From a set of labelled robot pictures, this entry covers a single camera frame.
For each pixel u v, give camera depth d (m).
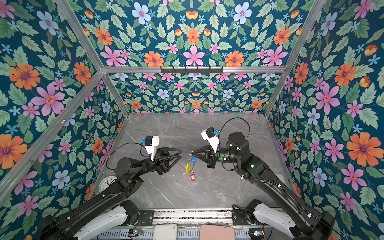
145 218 0.73
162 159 0.53
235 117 0.49
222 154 0.54
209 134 0.53
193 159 0.57
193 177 0.72
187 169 0.61
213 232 0.69
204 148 0.58
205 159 0.57
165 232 0.69
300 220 0.40
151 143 0.52
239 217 0.73
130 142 0.49
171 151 0.59
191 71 0.93
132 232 0.71
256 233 0.70
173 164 0.55
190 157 0.59
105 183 0.82
